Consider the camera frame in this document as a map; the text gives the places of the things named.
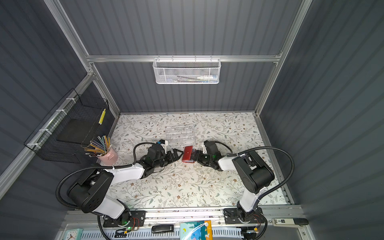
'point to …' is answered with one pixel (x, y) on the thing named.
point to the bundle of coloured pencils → (99, 146)
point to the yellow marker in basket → (102, 117)
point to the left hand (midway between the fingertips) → (181, 157)
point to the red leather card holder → (187, 154)
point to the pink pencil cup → (110, 158)
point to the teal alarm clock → (76, 234)
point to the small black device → (162, 228)
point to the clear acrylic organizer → (178, 136)
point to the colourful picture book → (205, 233)
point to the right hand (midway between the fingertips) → (194, 157)
